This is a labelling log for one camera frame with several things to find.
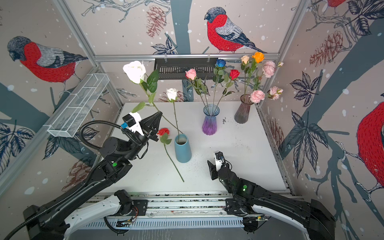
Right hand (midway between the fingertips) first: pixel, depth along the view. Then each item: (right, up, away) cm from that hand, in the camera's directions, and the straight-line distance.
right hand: (209, 162), depth 80 cm
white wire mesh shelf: (-71, +31, -2) cm, 78 cm away
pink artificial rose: (-5, +43, +6) cm, 43 cm away
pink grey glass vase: (+26, +27, +26) cm, 46 cm away
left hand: (-22, +27, -26) cm, 43 cm away
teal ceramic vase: (-14, +9, -5) cm, 17 cm away
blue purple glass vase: (+2, +19, +26) cm, 32 cm away
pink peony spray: (+26, +37, +1) cm, 45 cm away
